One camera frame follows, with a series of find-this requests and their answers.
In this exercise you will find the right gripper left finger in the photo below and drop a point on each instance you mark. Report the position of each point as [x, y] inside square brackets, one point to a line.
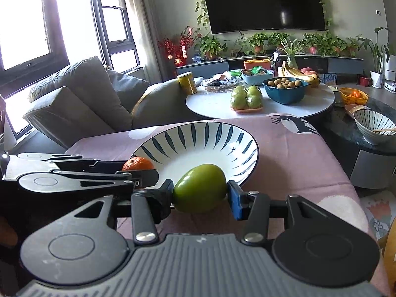
[94, 241]

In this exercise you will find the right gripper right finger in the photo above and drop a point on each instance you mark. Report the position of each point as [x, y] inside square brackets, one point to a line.
[306, 241]

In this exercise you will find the orange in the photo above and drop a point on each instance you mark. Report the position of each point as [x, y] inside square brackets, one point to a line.
[137, 163]

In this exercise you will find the green mango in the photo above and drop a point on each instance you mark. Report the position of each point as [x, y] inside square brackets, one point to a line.
[200, 190]

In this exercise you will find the pink polka dot tablecloth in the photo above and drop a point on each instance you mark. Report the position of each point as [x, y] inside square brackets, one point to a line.
[289, 162]

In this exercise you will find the dark round coffee table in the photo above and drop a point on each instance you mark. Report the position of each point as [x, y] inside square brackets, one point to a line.
[367, 166]

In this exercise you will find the grey sofa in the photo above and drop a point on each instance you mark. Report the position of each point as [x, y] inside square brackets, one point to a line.
[86, 100]

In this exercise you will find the large striped white bowl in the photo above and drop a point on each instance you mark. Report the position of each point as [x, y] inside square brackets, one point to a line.
[175, 151]

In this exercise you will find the small striped bowl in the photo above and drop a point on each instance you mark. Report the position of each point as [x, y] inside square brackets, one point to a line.
[375, 127]

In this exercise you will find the yellow basket of oranges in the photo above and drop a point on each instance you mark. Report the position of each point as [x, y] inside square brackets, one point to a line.
[353, 96]

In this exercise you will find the blue bowl of nuts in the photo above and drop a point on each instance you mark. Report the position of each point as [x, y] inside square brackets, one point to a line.
[284, 95]

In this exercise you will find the green pears on tray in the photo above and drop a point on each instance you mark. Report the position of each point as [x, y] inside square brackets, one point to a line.
[246, 98]

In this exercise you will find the banana bunch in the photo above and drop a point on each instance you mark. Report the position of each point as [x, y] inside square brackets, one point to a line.
[287, 71]

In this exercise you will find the tall plant white pot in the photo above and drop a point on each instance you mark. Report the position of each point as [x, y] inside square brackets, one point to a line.
[380, 54]

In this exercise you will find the yellow tin can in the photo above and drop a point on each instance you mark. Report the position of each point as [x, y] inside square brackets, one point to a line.
[187, 83]

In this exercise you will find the red flower decoration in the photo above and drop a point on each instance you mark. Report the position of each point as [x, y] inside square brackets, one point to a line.
[176, 48]

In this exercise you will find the black wall television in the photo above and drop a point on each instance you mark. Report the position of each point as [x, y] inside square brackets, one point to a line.
[243, 15]

